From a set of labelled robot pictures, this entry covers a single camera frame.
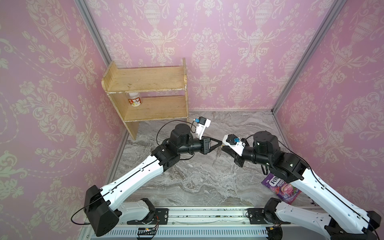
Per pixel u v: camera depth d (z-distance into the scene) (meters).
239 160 0.56
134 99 0.91
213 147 0.63
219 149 0.63
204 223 0.73
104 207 0.38
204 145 0.56
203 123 0.59
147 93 1.14
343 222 0.39
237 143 0.52
